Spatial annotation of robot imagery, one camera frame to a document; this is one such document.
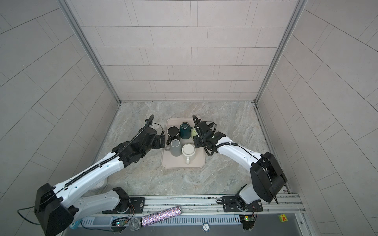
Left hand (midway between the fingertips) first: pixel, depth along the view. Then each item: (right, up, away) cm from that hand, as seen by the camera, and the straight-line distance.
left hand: (161, 136), depth 80 cm
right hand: (+20, -3, +7) cm, 21 cm away
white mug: (+15, -9, +3) cm, 17 cm away
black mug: (+5, +1, +8) cm, 10 cm away
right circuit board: (+43, -38, -12) cm, 59 cm away
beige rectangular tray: (+3, -16, +8) cm, 18 cm away
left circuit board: (-14, -36, -16) cm, 42 cm away
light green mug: (+18, +2, +3) cm, 18 cm away
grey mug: (+7, -7, +3) cm, 10 cm away
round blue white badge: (+23, -39, -14) cm, 48 cm away
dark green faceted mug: (+13, +2, +9) cm, 16 cm away
